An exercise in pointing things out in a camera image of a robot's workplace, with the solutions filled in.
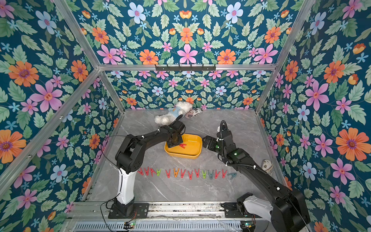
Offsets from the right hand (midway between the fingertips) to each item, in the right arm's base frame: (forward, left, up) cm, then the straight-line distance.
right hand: (208, 140), depth 81 cm
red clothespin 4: (-13, +15, -17) cm, 27 cm away
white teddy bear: (+34, +21, -8) cm, 41 cm away
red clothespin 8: (-12, -10, -18) cm, 24 cm away
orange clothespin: (-13, +19, -17) cm, 28 cm away
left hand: (+9, +18, -16) cm, 26 cm away
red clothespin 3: (-14, +24, -17) cm, 32 cm away
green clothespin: (-13, +30, -17) cm, 36 cm away
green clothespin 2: (-13, +2, -18) cm, 22 cm away
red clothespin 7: (-12, -6, -18) cm, 23 cm away
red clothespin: (+6, +17, -16) cm, 24 cm away
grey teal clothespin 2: (-12, -15, -18) cm, 27 cm away
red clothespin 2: (-13, +34, -16) cm, 39 cm away
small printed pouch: (+36, +11, -14) cm, 40 cm away
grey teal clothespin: (-13, -2, -17) cm, 22 cm away
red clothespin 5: (-14, +10, -18) cm, 25 cm away
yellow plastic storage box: (+4, +9, -16) cm, 19 cm away
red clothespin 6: (-12, +6, -17) cm, 22 cm away
